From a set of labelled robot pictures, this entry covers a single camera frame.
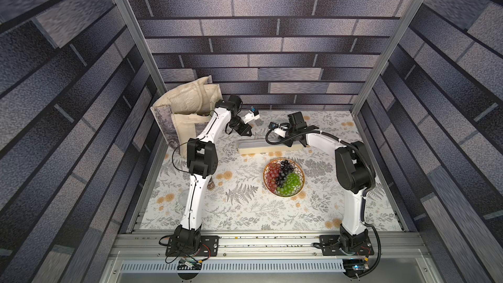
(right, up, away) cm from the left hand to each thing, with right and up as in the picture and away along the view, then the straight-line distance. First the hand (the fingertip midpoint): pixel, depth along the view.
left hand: (250, 131), depth 97 cm
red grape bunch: (+11, -20, -8) cm, 24 cm away
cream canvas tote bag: (-36, +10, +1) cm, 38 cm away
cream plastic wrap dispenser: (+5, -7, -1) cm, 9 cm away
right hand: (+17, 0, +5) cm, 18 cm away
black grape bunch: (+18, -17, -5) cm, 26 cm away
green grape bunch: (+20, -23, -9) cm, 32 cm away
